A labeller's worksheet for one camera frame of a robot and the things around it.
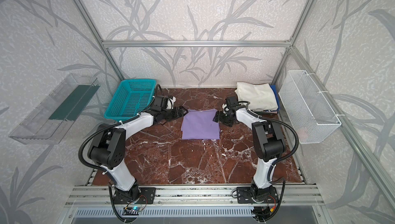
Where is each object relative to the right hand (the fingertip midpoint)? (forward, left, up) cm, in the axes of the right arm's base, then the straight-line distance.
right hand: (218, 116), depth 97 cm
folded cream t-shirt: (+13, -29, +4) cm, 32 cm away
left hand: (+1, +20, +7) cm, 21 cm away
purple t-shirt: (-3, +13, -4) cm, 14 cm away
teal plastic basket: (+21, +64, -6) cm, 67 cm away
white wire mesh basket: (-16, -35, +30) cm, 49 cm away
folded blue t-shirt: (+23, -42, +1) cm, 48 cm away
